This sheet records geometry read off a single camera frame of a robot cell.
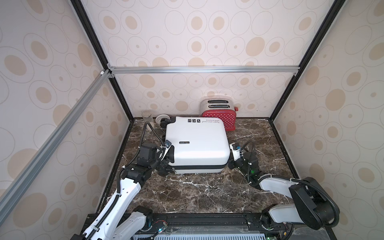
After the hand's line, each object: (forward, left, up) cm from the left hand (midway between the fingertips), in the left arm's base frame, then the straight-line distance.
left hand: (166, 152), depth 78 cm
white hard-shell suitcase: (+4, -18, +2) cm, 19 cm away
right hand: (+6, -37, -9) cm, 39 cm away
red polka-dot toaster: (+38, -34, -2) cm, 51 cm away
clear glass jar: (+32, +18, -6) cm, 37 cm away
